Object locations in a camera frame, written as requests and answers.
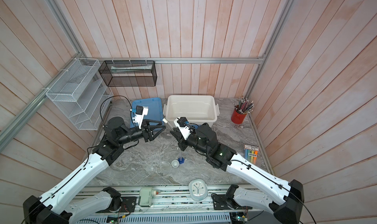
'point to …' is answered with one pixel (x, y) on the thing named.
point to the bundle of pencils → (243, 105)
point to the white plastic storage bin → (197, 109)
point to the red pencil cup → (237, 118)
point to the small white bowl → (175, 163)
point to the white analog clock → (198, 189)
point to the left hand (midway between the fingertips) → (163, 128)
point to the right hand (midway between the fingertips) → (172, 130)
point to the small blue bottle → (181, 160)
